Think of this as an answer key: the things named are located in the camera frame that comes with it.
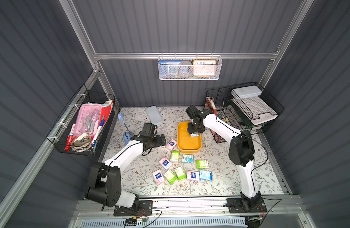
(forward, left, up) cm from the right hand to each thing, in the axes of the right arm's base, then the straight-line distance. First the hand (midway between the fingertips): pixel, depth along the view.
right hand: (195, 129), depth 95 cm
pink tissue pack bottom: (-28, +2, -7) cm, 29 cm away
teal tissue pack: (-5, +1, +1) cm, 5 cm away
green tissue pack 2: (-21, -3, -7) cm, 22 cm away
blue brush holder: (-4, +45, 0) cm, 46 cm away
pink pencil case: (-10, +57, +22) cm, 62 cm away
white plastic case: (+20, +31, -9) cm, 38 cm away
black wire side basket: (-24, +55, +20) cm, 63 cm away
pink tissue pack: (-7, +16, -7) cm, 19 cm away
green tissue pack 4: (-27, +10, -7) cm, 29 cm away
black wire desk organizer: (+19, -18, +9) cm, 28 cm away
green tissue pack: (-16, +13, -7) cm, 22 cm away
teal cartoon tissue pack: (-17, +5, -7) cm, 19 cm away
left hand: (-10, +23, 0) cm, 25 cm away
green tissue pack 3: (-29, +16, -7) cm, 34 cm away
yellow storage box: (-6, +6, -9) cm, 12 cm away
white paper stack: (+20, -37, +10) cm, 43 cm away
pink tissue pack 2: (-21, +20, -6) cm, 29 cm away
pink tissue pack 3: (-29, +23, -7) cm, 38 cm away
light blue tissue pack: (-27, -5, -7) cm, 29 cm away
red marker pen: (-21, +61, +22) cm, 69 cm away
